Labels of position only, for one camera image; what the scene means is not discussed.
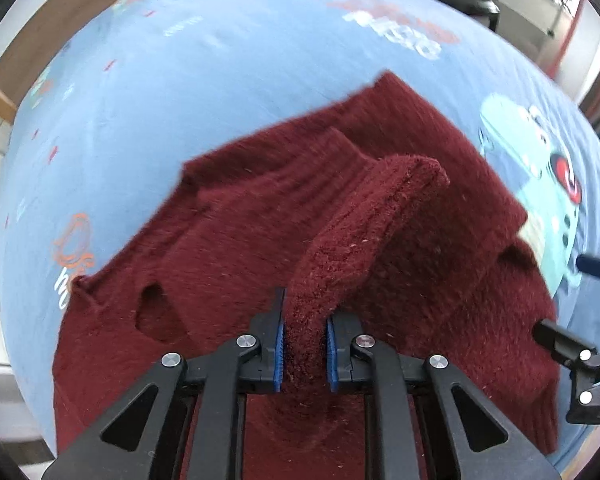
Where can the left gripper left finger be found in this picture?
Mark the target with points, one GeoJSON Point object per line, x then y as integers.
{"type": "Point", "coordinates": [183, 418]}

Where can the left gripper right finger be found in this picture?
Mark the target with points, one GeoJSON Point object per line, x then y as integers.
{"type": "Point", "coordinates": [424, 419]}

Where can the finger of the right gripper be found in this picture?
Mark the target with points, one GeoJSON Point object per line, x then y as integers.
{"type": "Point", "coordinates": [588, 265]}
{"type": "Point", "coordinates": [565, 347]}

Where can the dark red knitted sweater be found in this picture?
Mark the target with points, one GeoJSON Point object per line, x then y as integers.
{"type": "Point", "coordinates": [376, 205]}

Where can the blue dinosaur print bed sheet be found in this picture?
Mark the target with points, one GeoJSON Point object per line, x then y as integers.
{"type": "Point", "coordinates": [101, 139]}

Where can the wooden headboard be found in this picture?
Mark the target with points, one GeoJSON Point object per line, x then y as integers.
{"type": "Point", "coordinates": [42, 36]}

